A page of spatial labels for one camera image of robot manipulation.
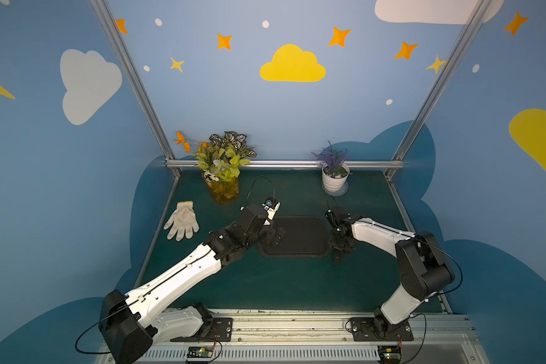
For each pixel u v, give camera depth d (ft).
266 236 2.17
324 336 2.41
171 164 3.77
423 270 1.55
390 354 2.36
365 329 2.41
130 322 1.24
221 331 2.44
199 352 2.35
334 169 3.39
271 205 2.10
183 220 3.32
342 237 2.31
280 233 2.18
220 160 3.15
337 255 2.91
